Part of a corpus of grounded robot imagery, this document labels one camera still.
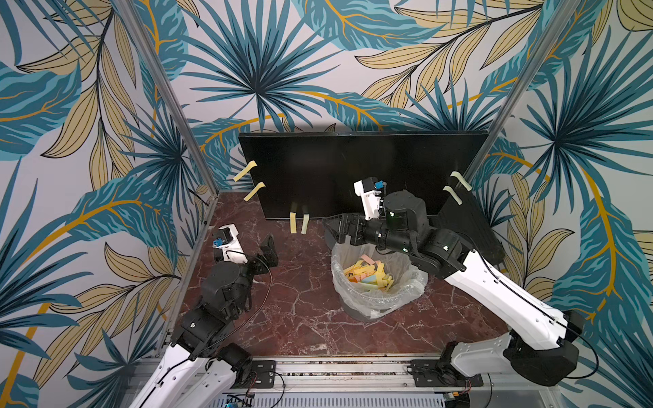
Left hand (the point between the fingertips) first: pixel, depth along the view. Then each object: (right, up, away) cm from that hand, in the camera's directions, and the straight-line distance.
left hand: (258, 241), depth 66 cm
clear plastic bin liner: (+28, -14, -5) cm, 31 cm away
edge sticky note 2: (+7, +4, +19) cm, 21 cm away
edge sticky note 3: (+56, +13, +10) cm, 59 cm away
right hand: (+19, +6, -6) cm, 21 cm away
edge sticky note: (-3, +14, +6) cm, 15 cm away
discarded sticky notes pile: (+32, -12, +21) cm, 41 cm away
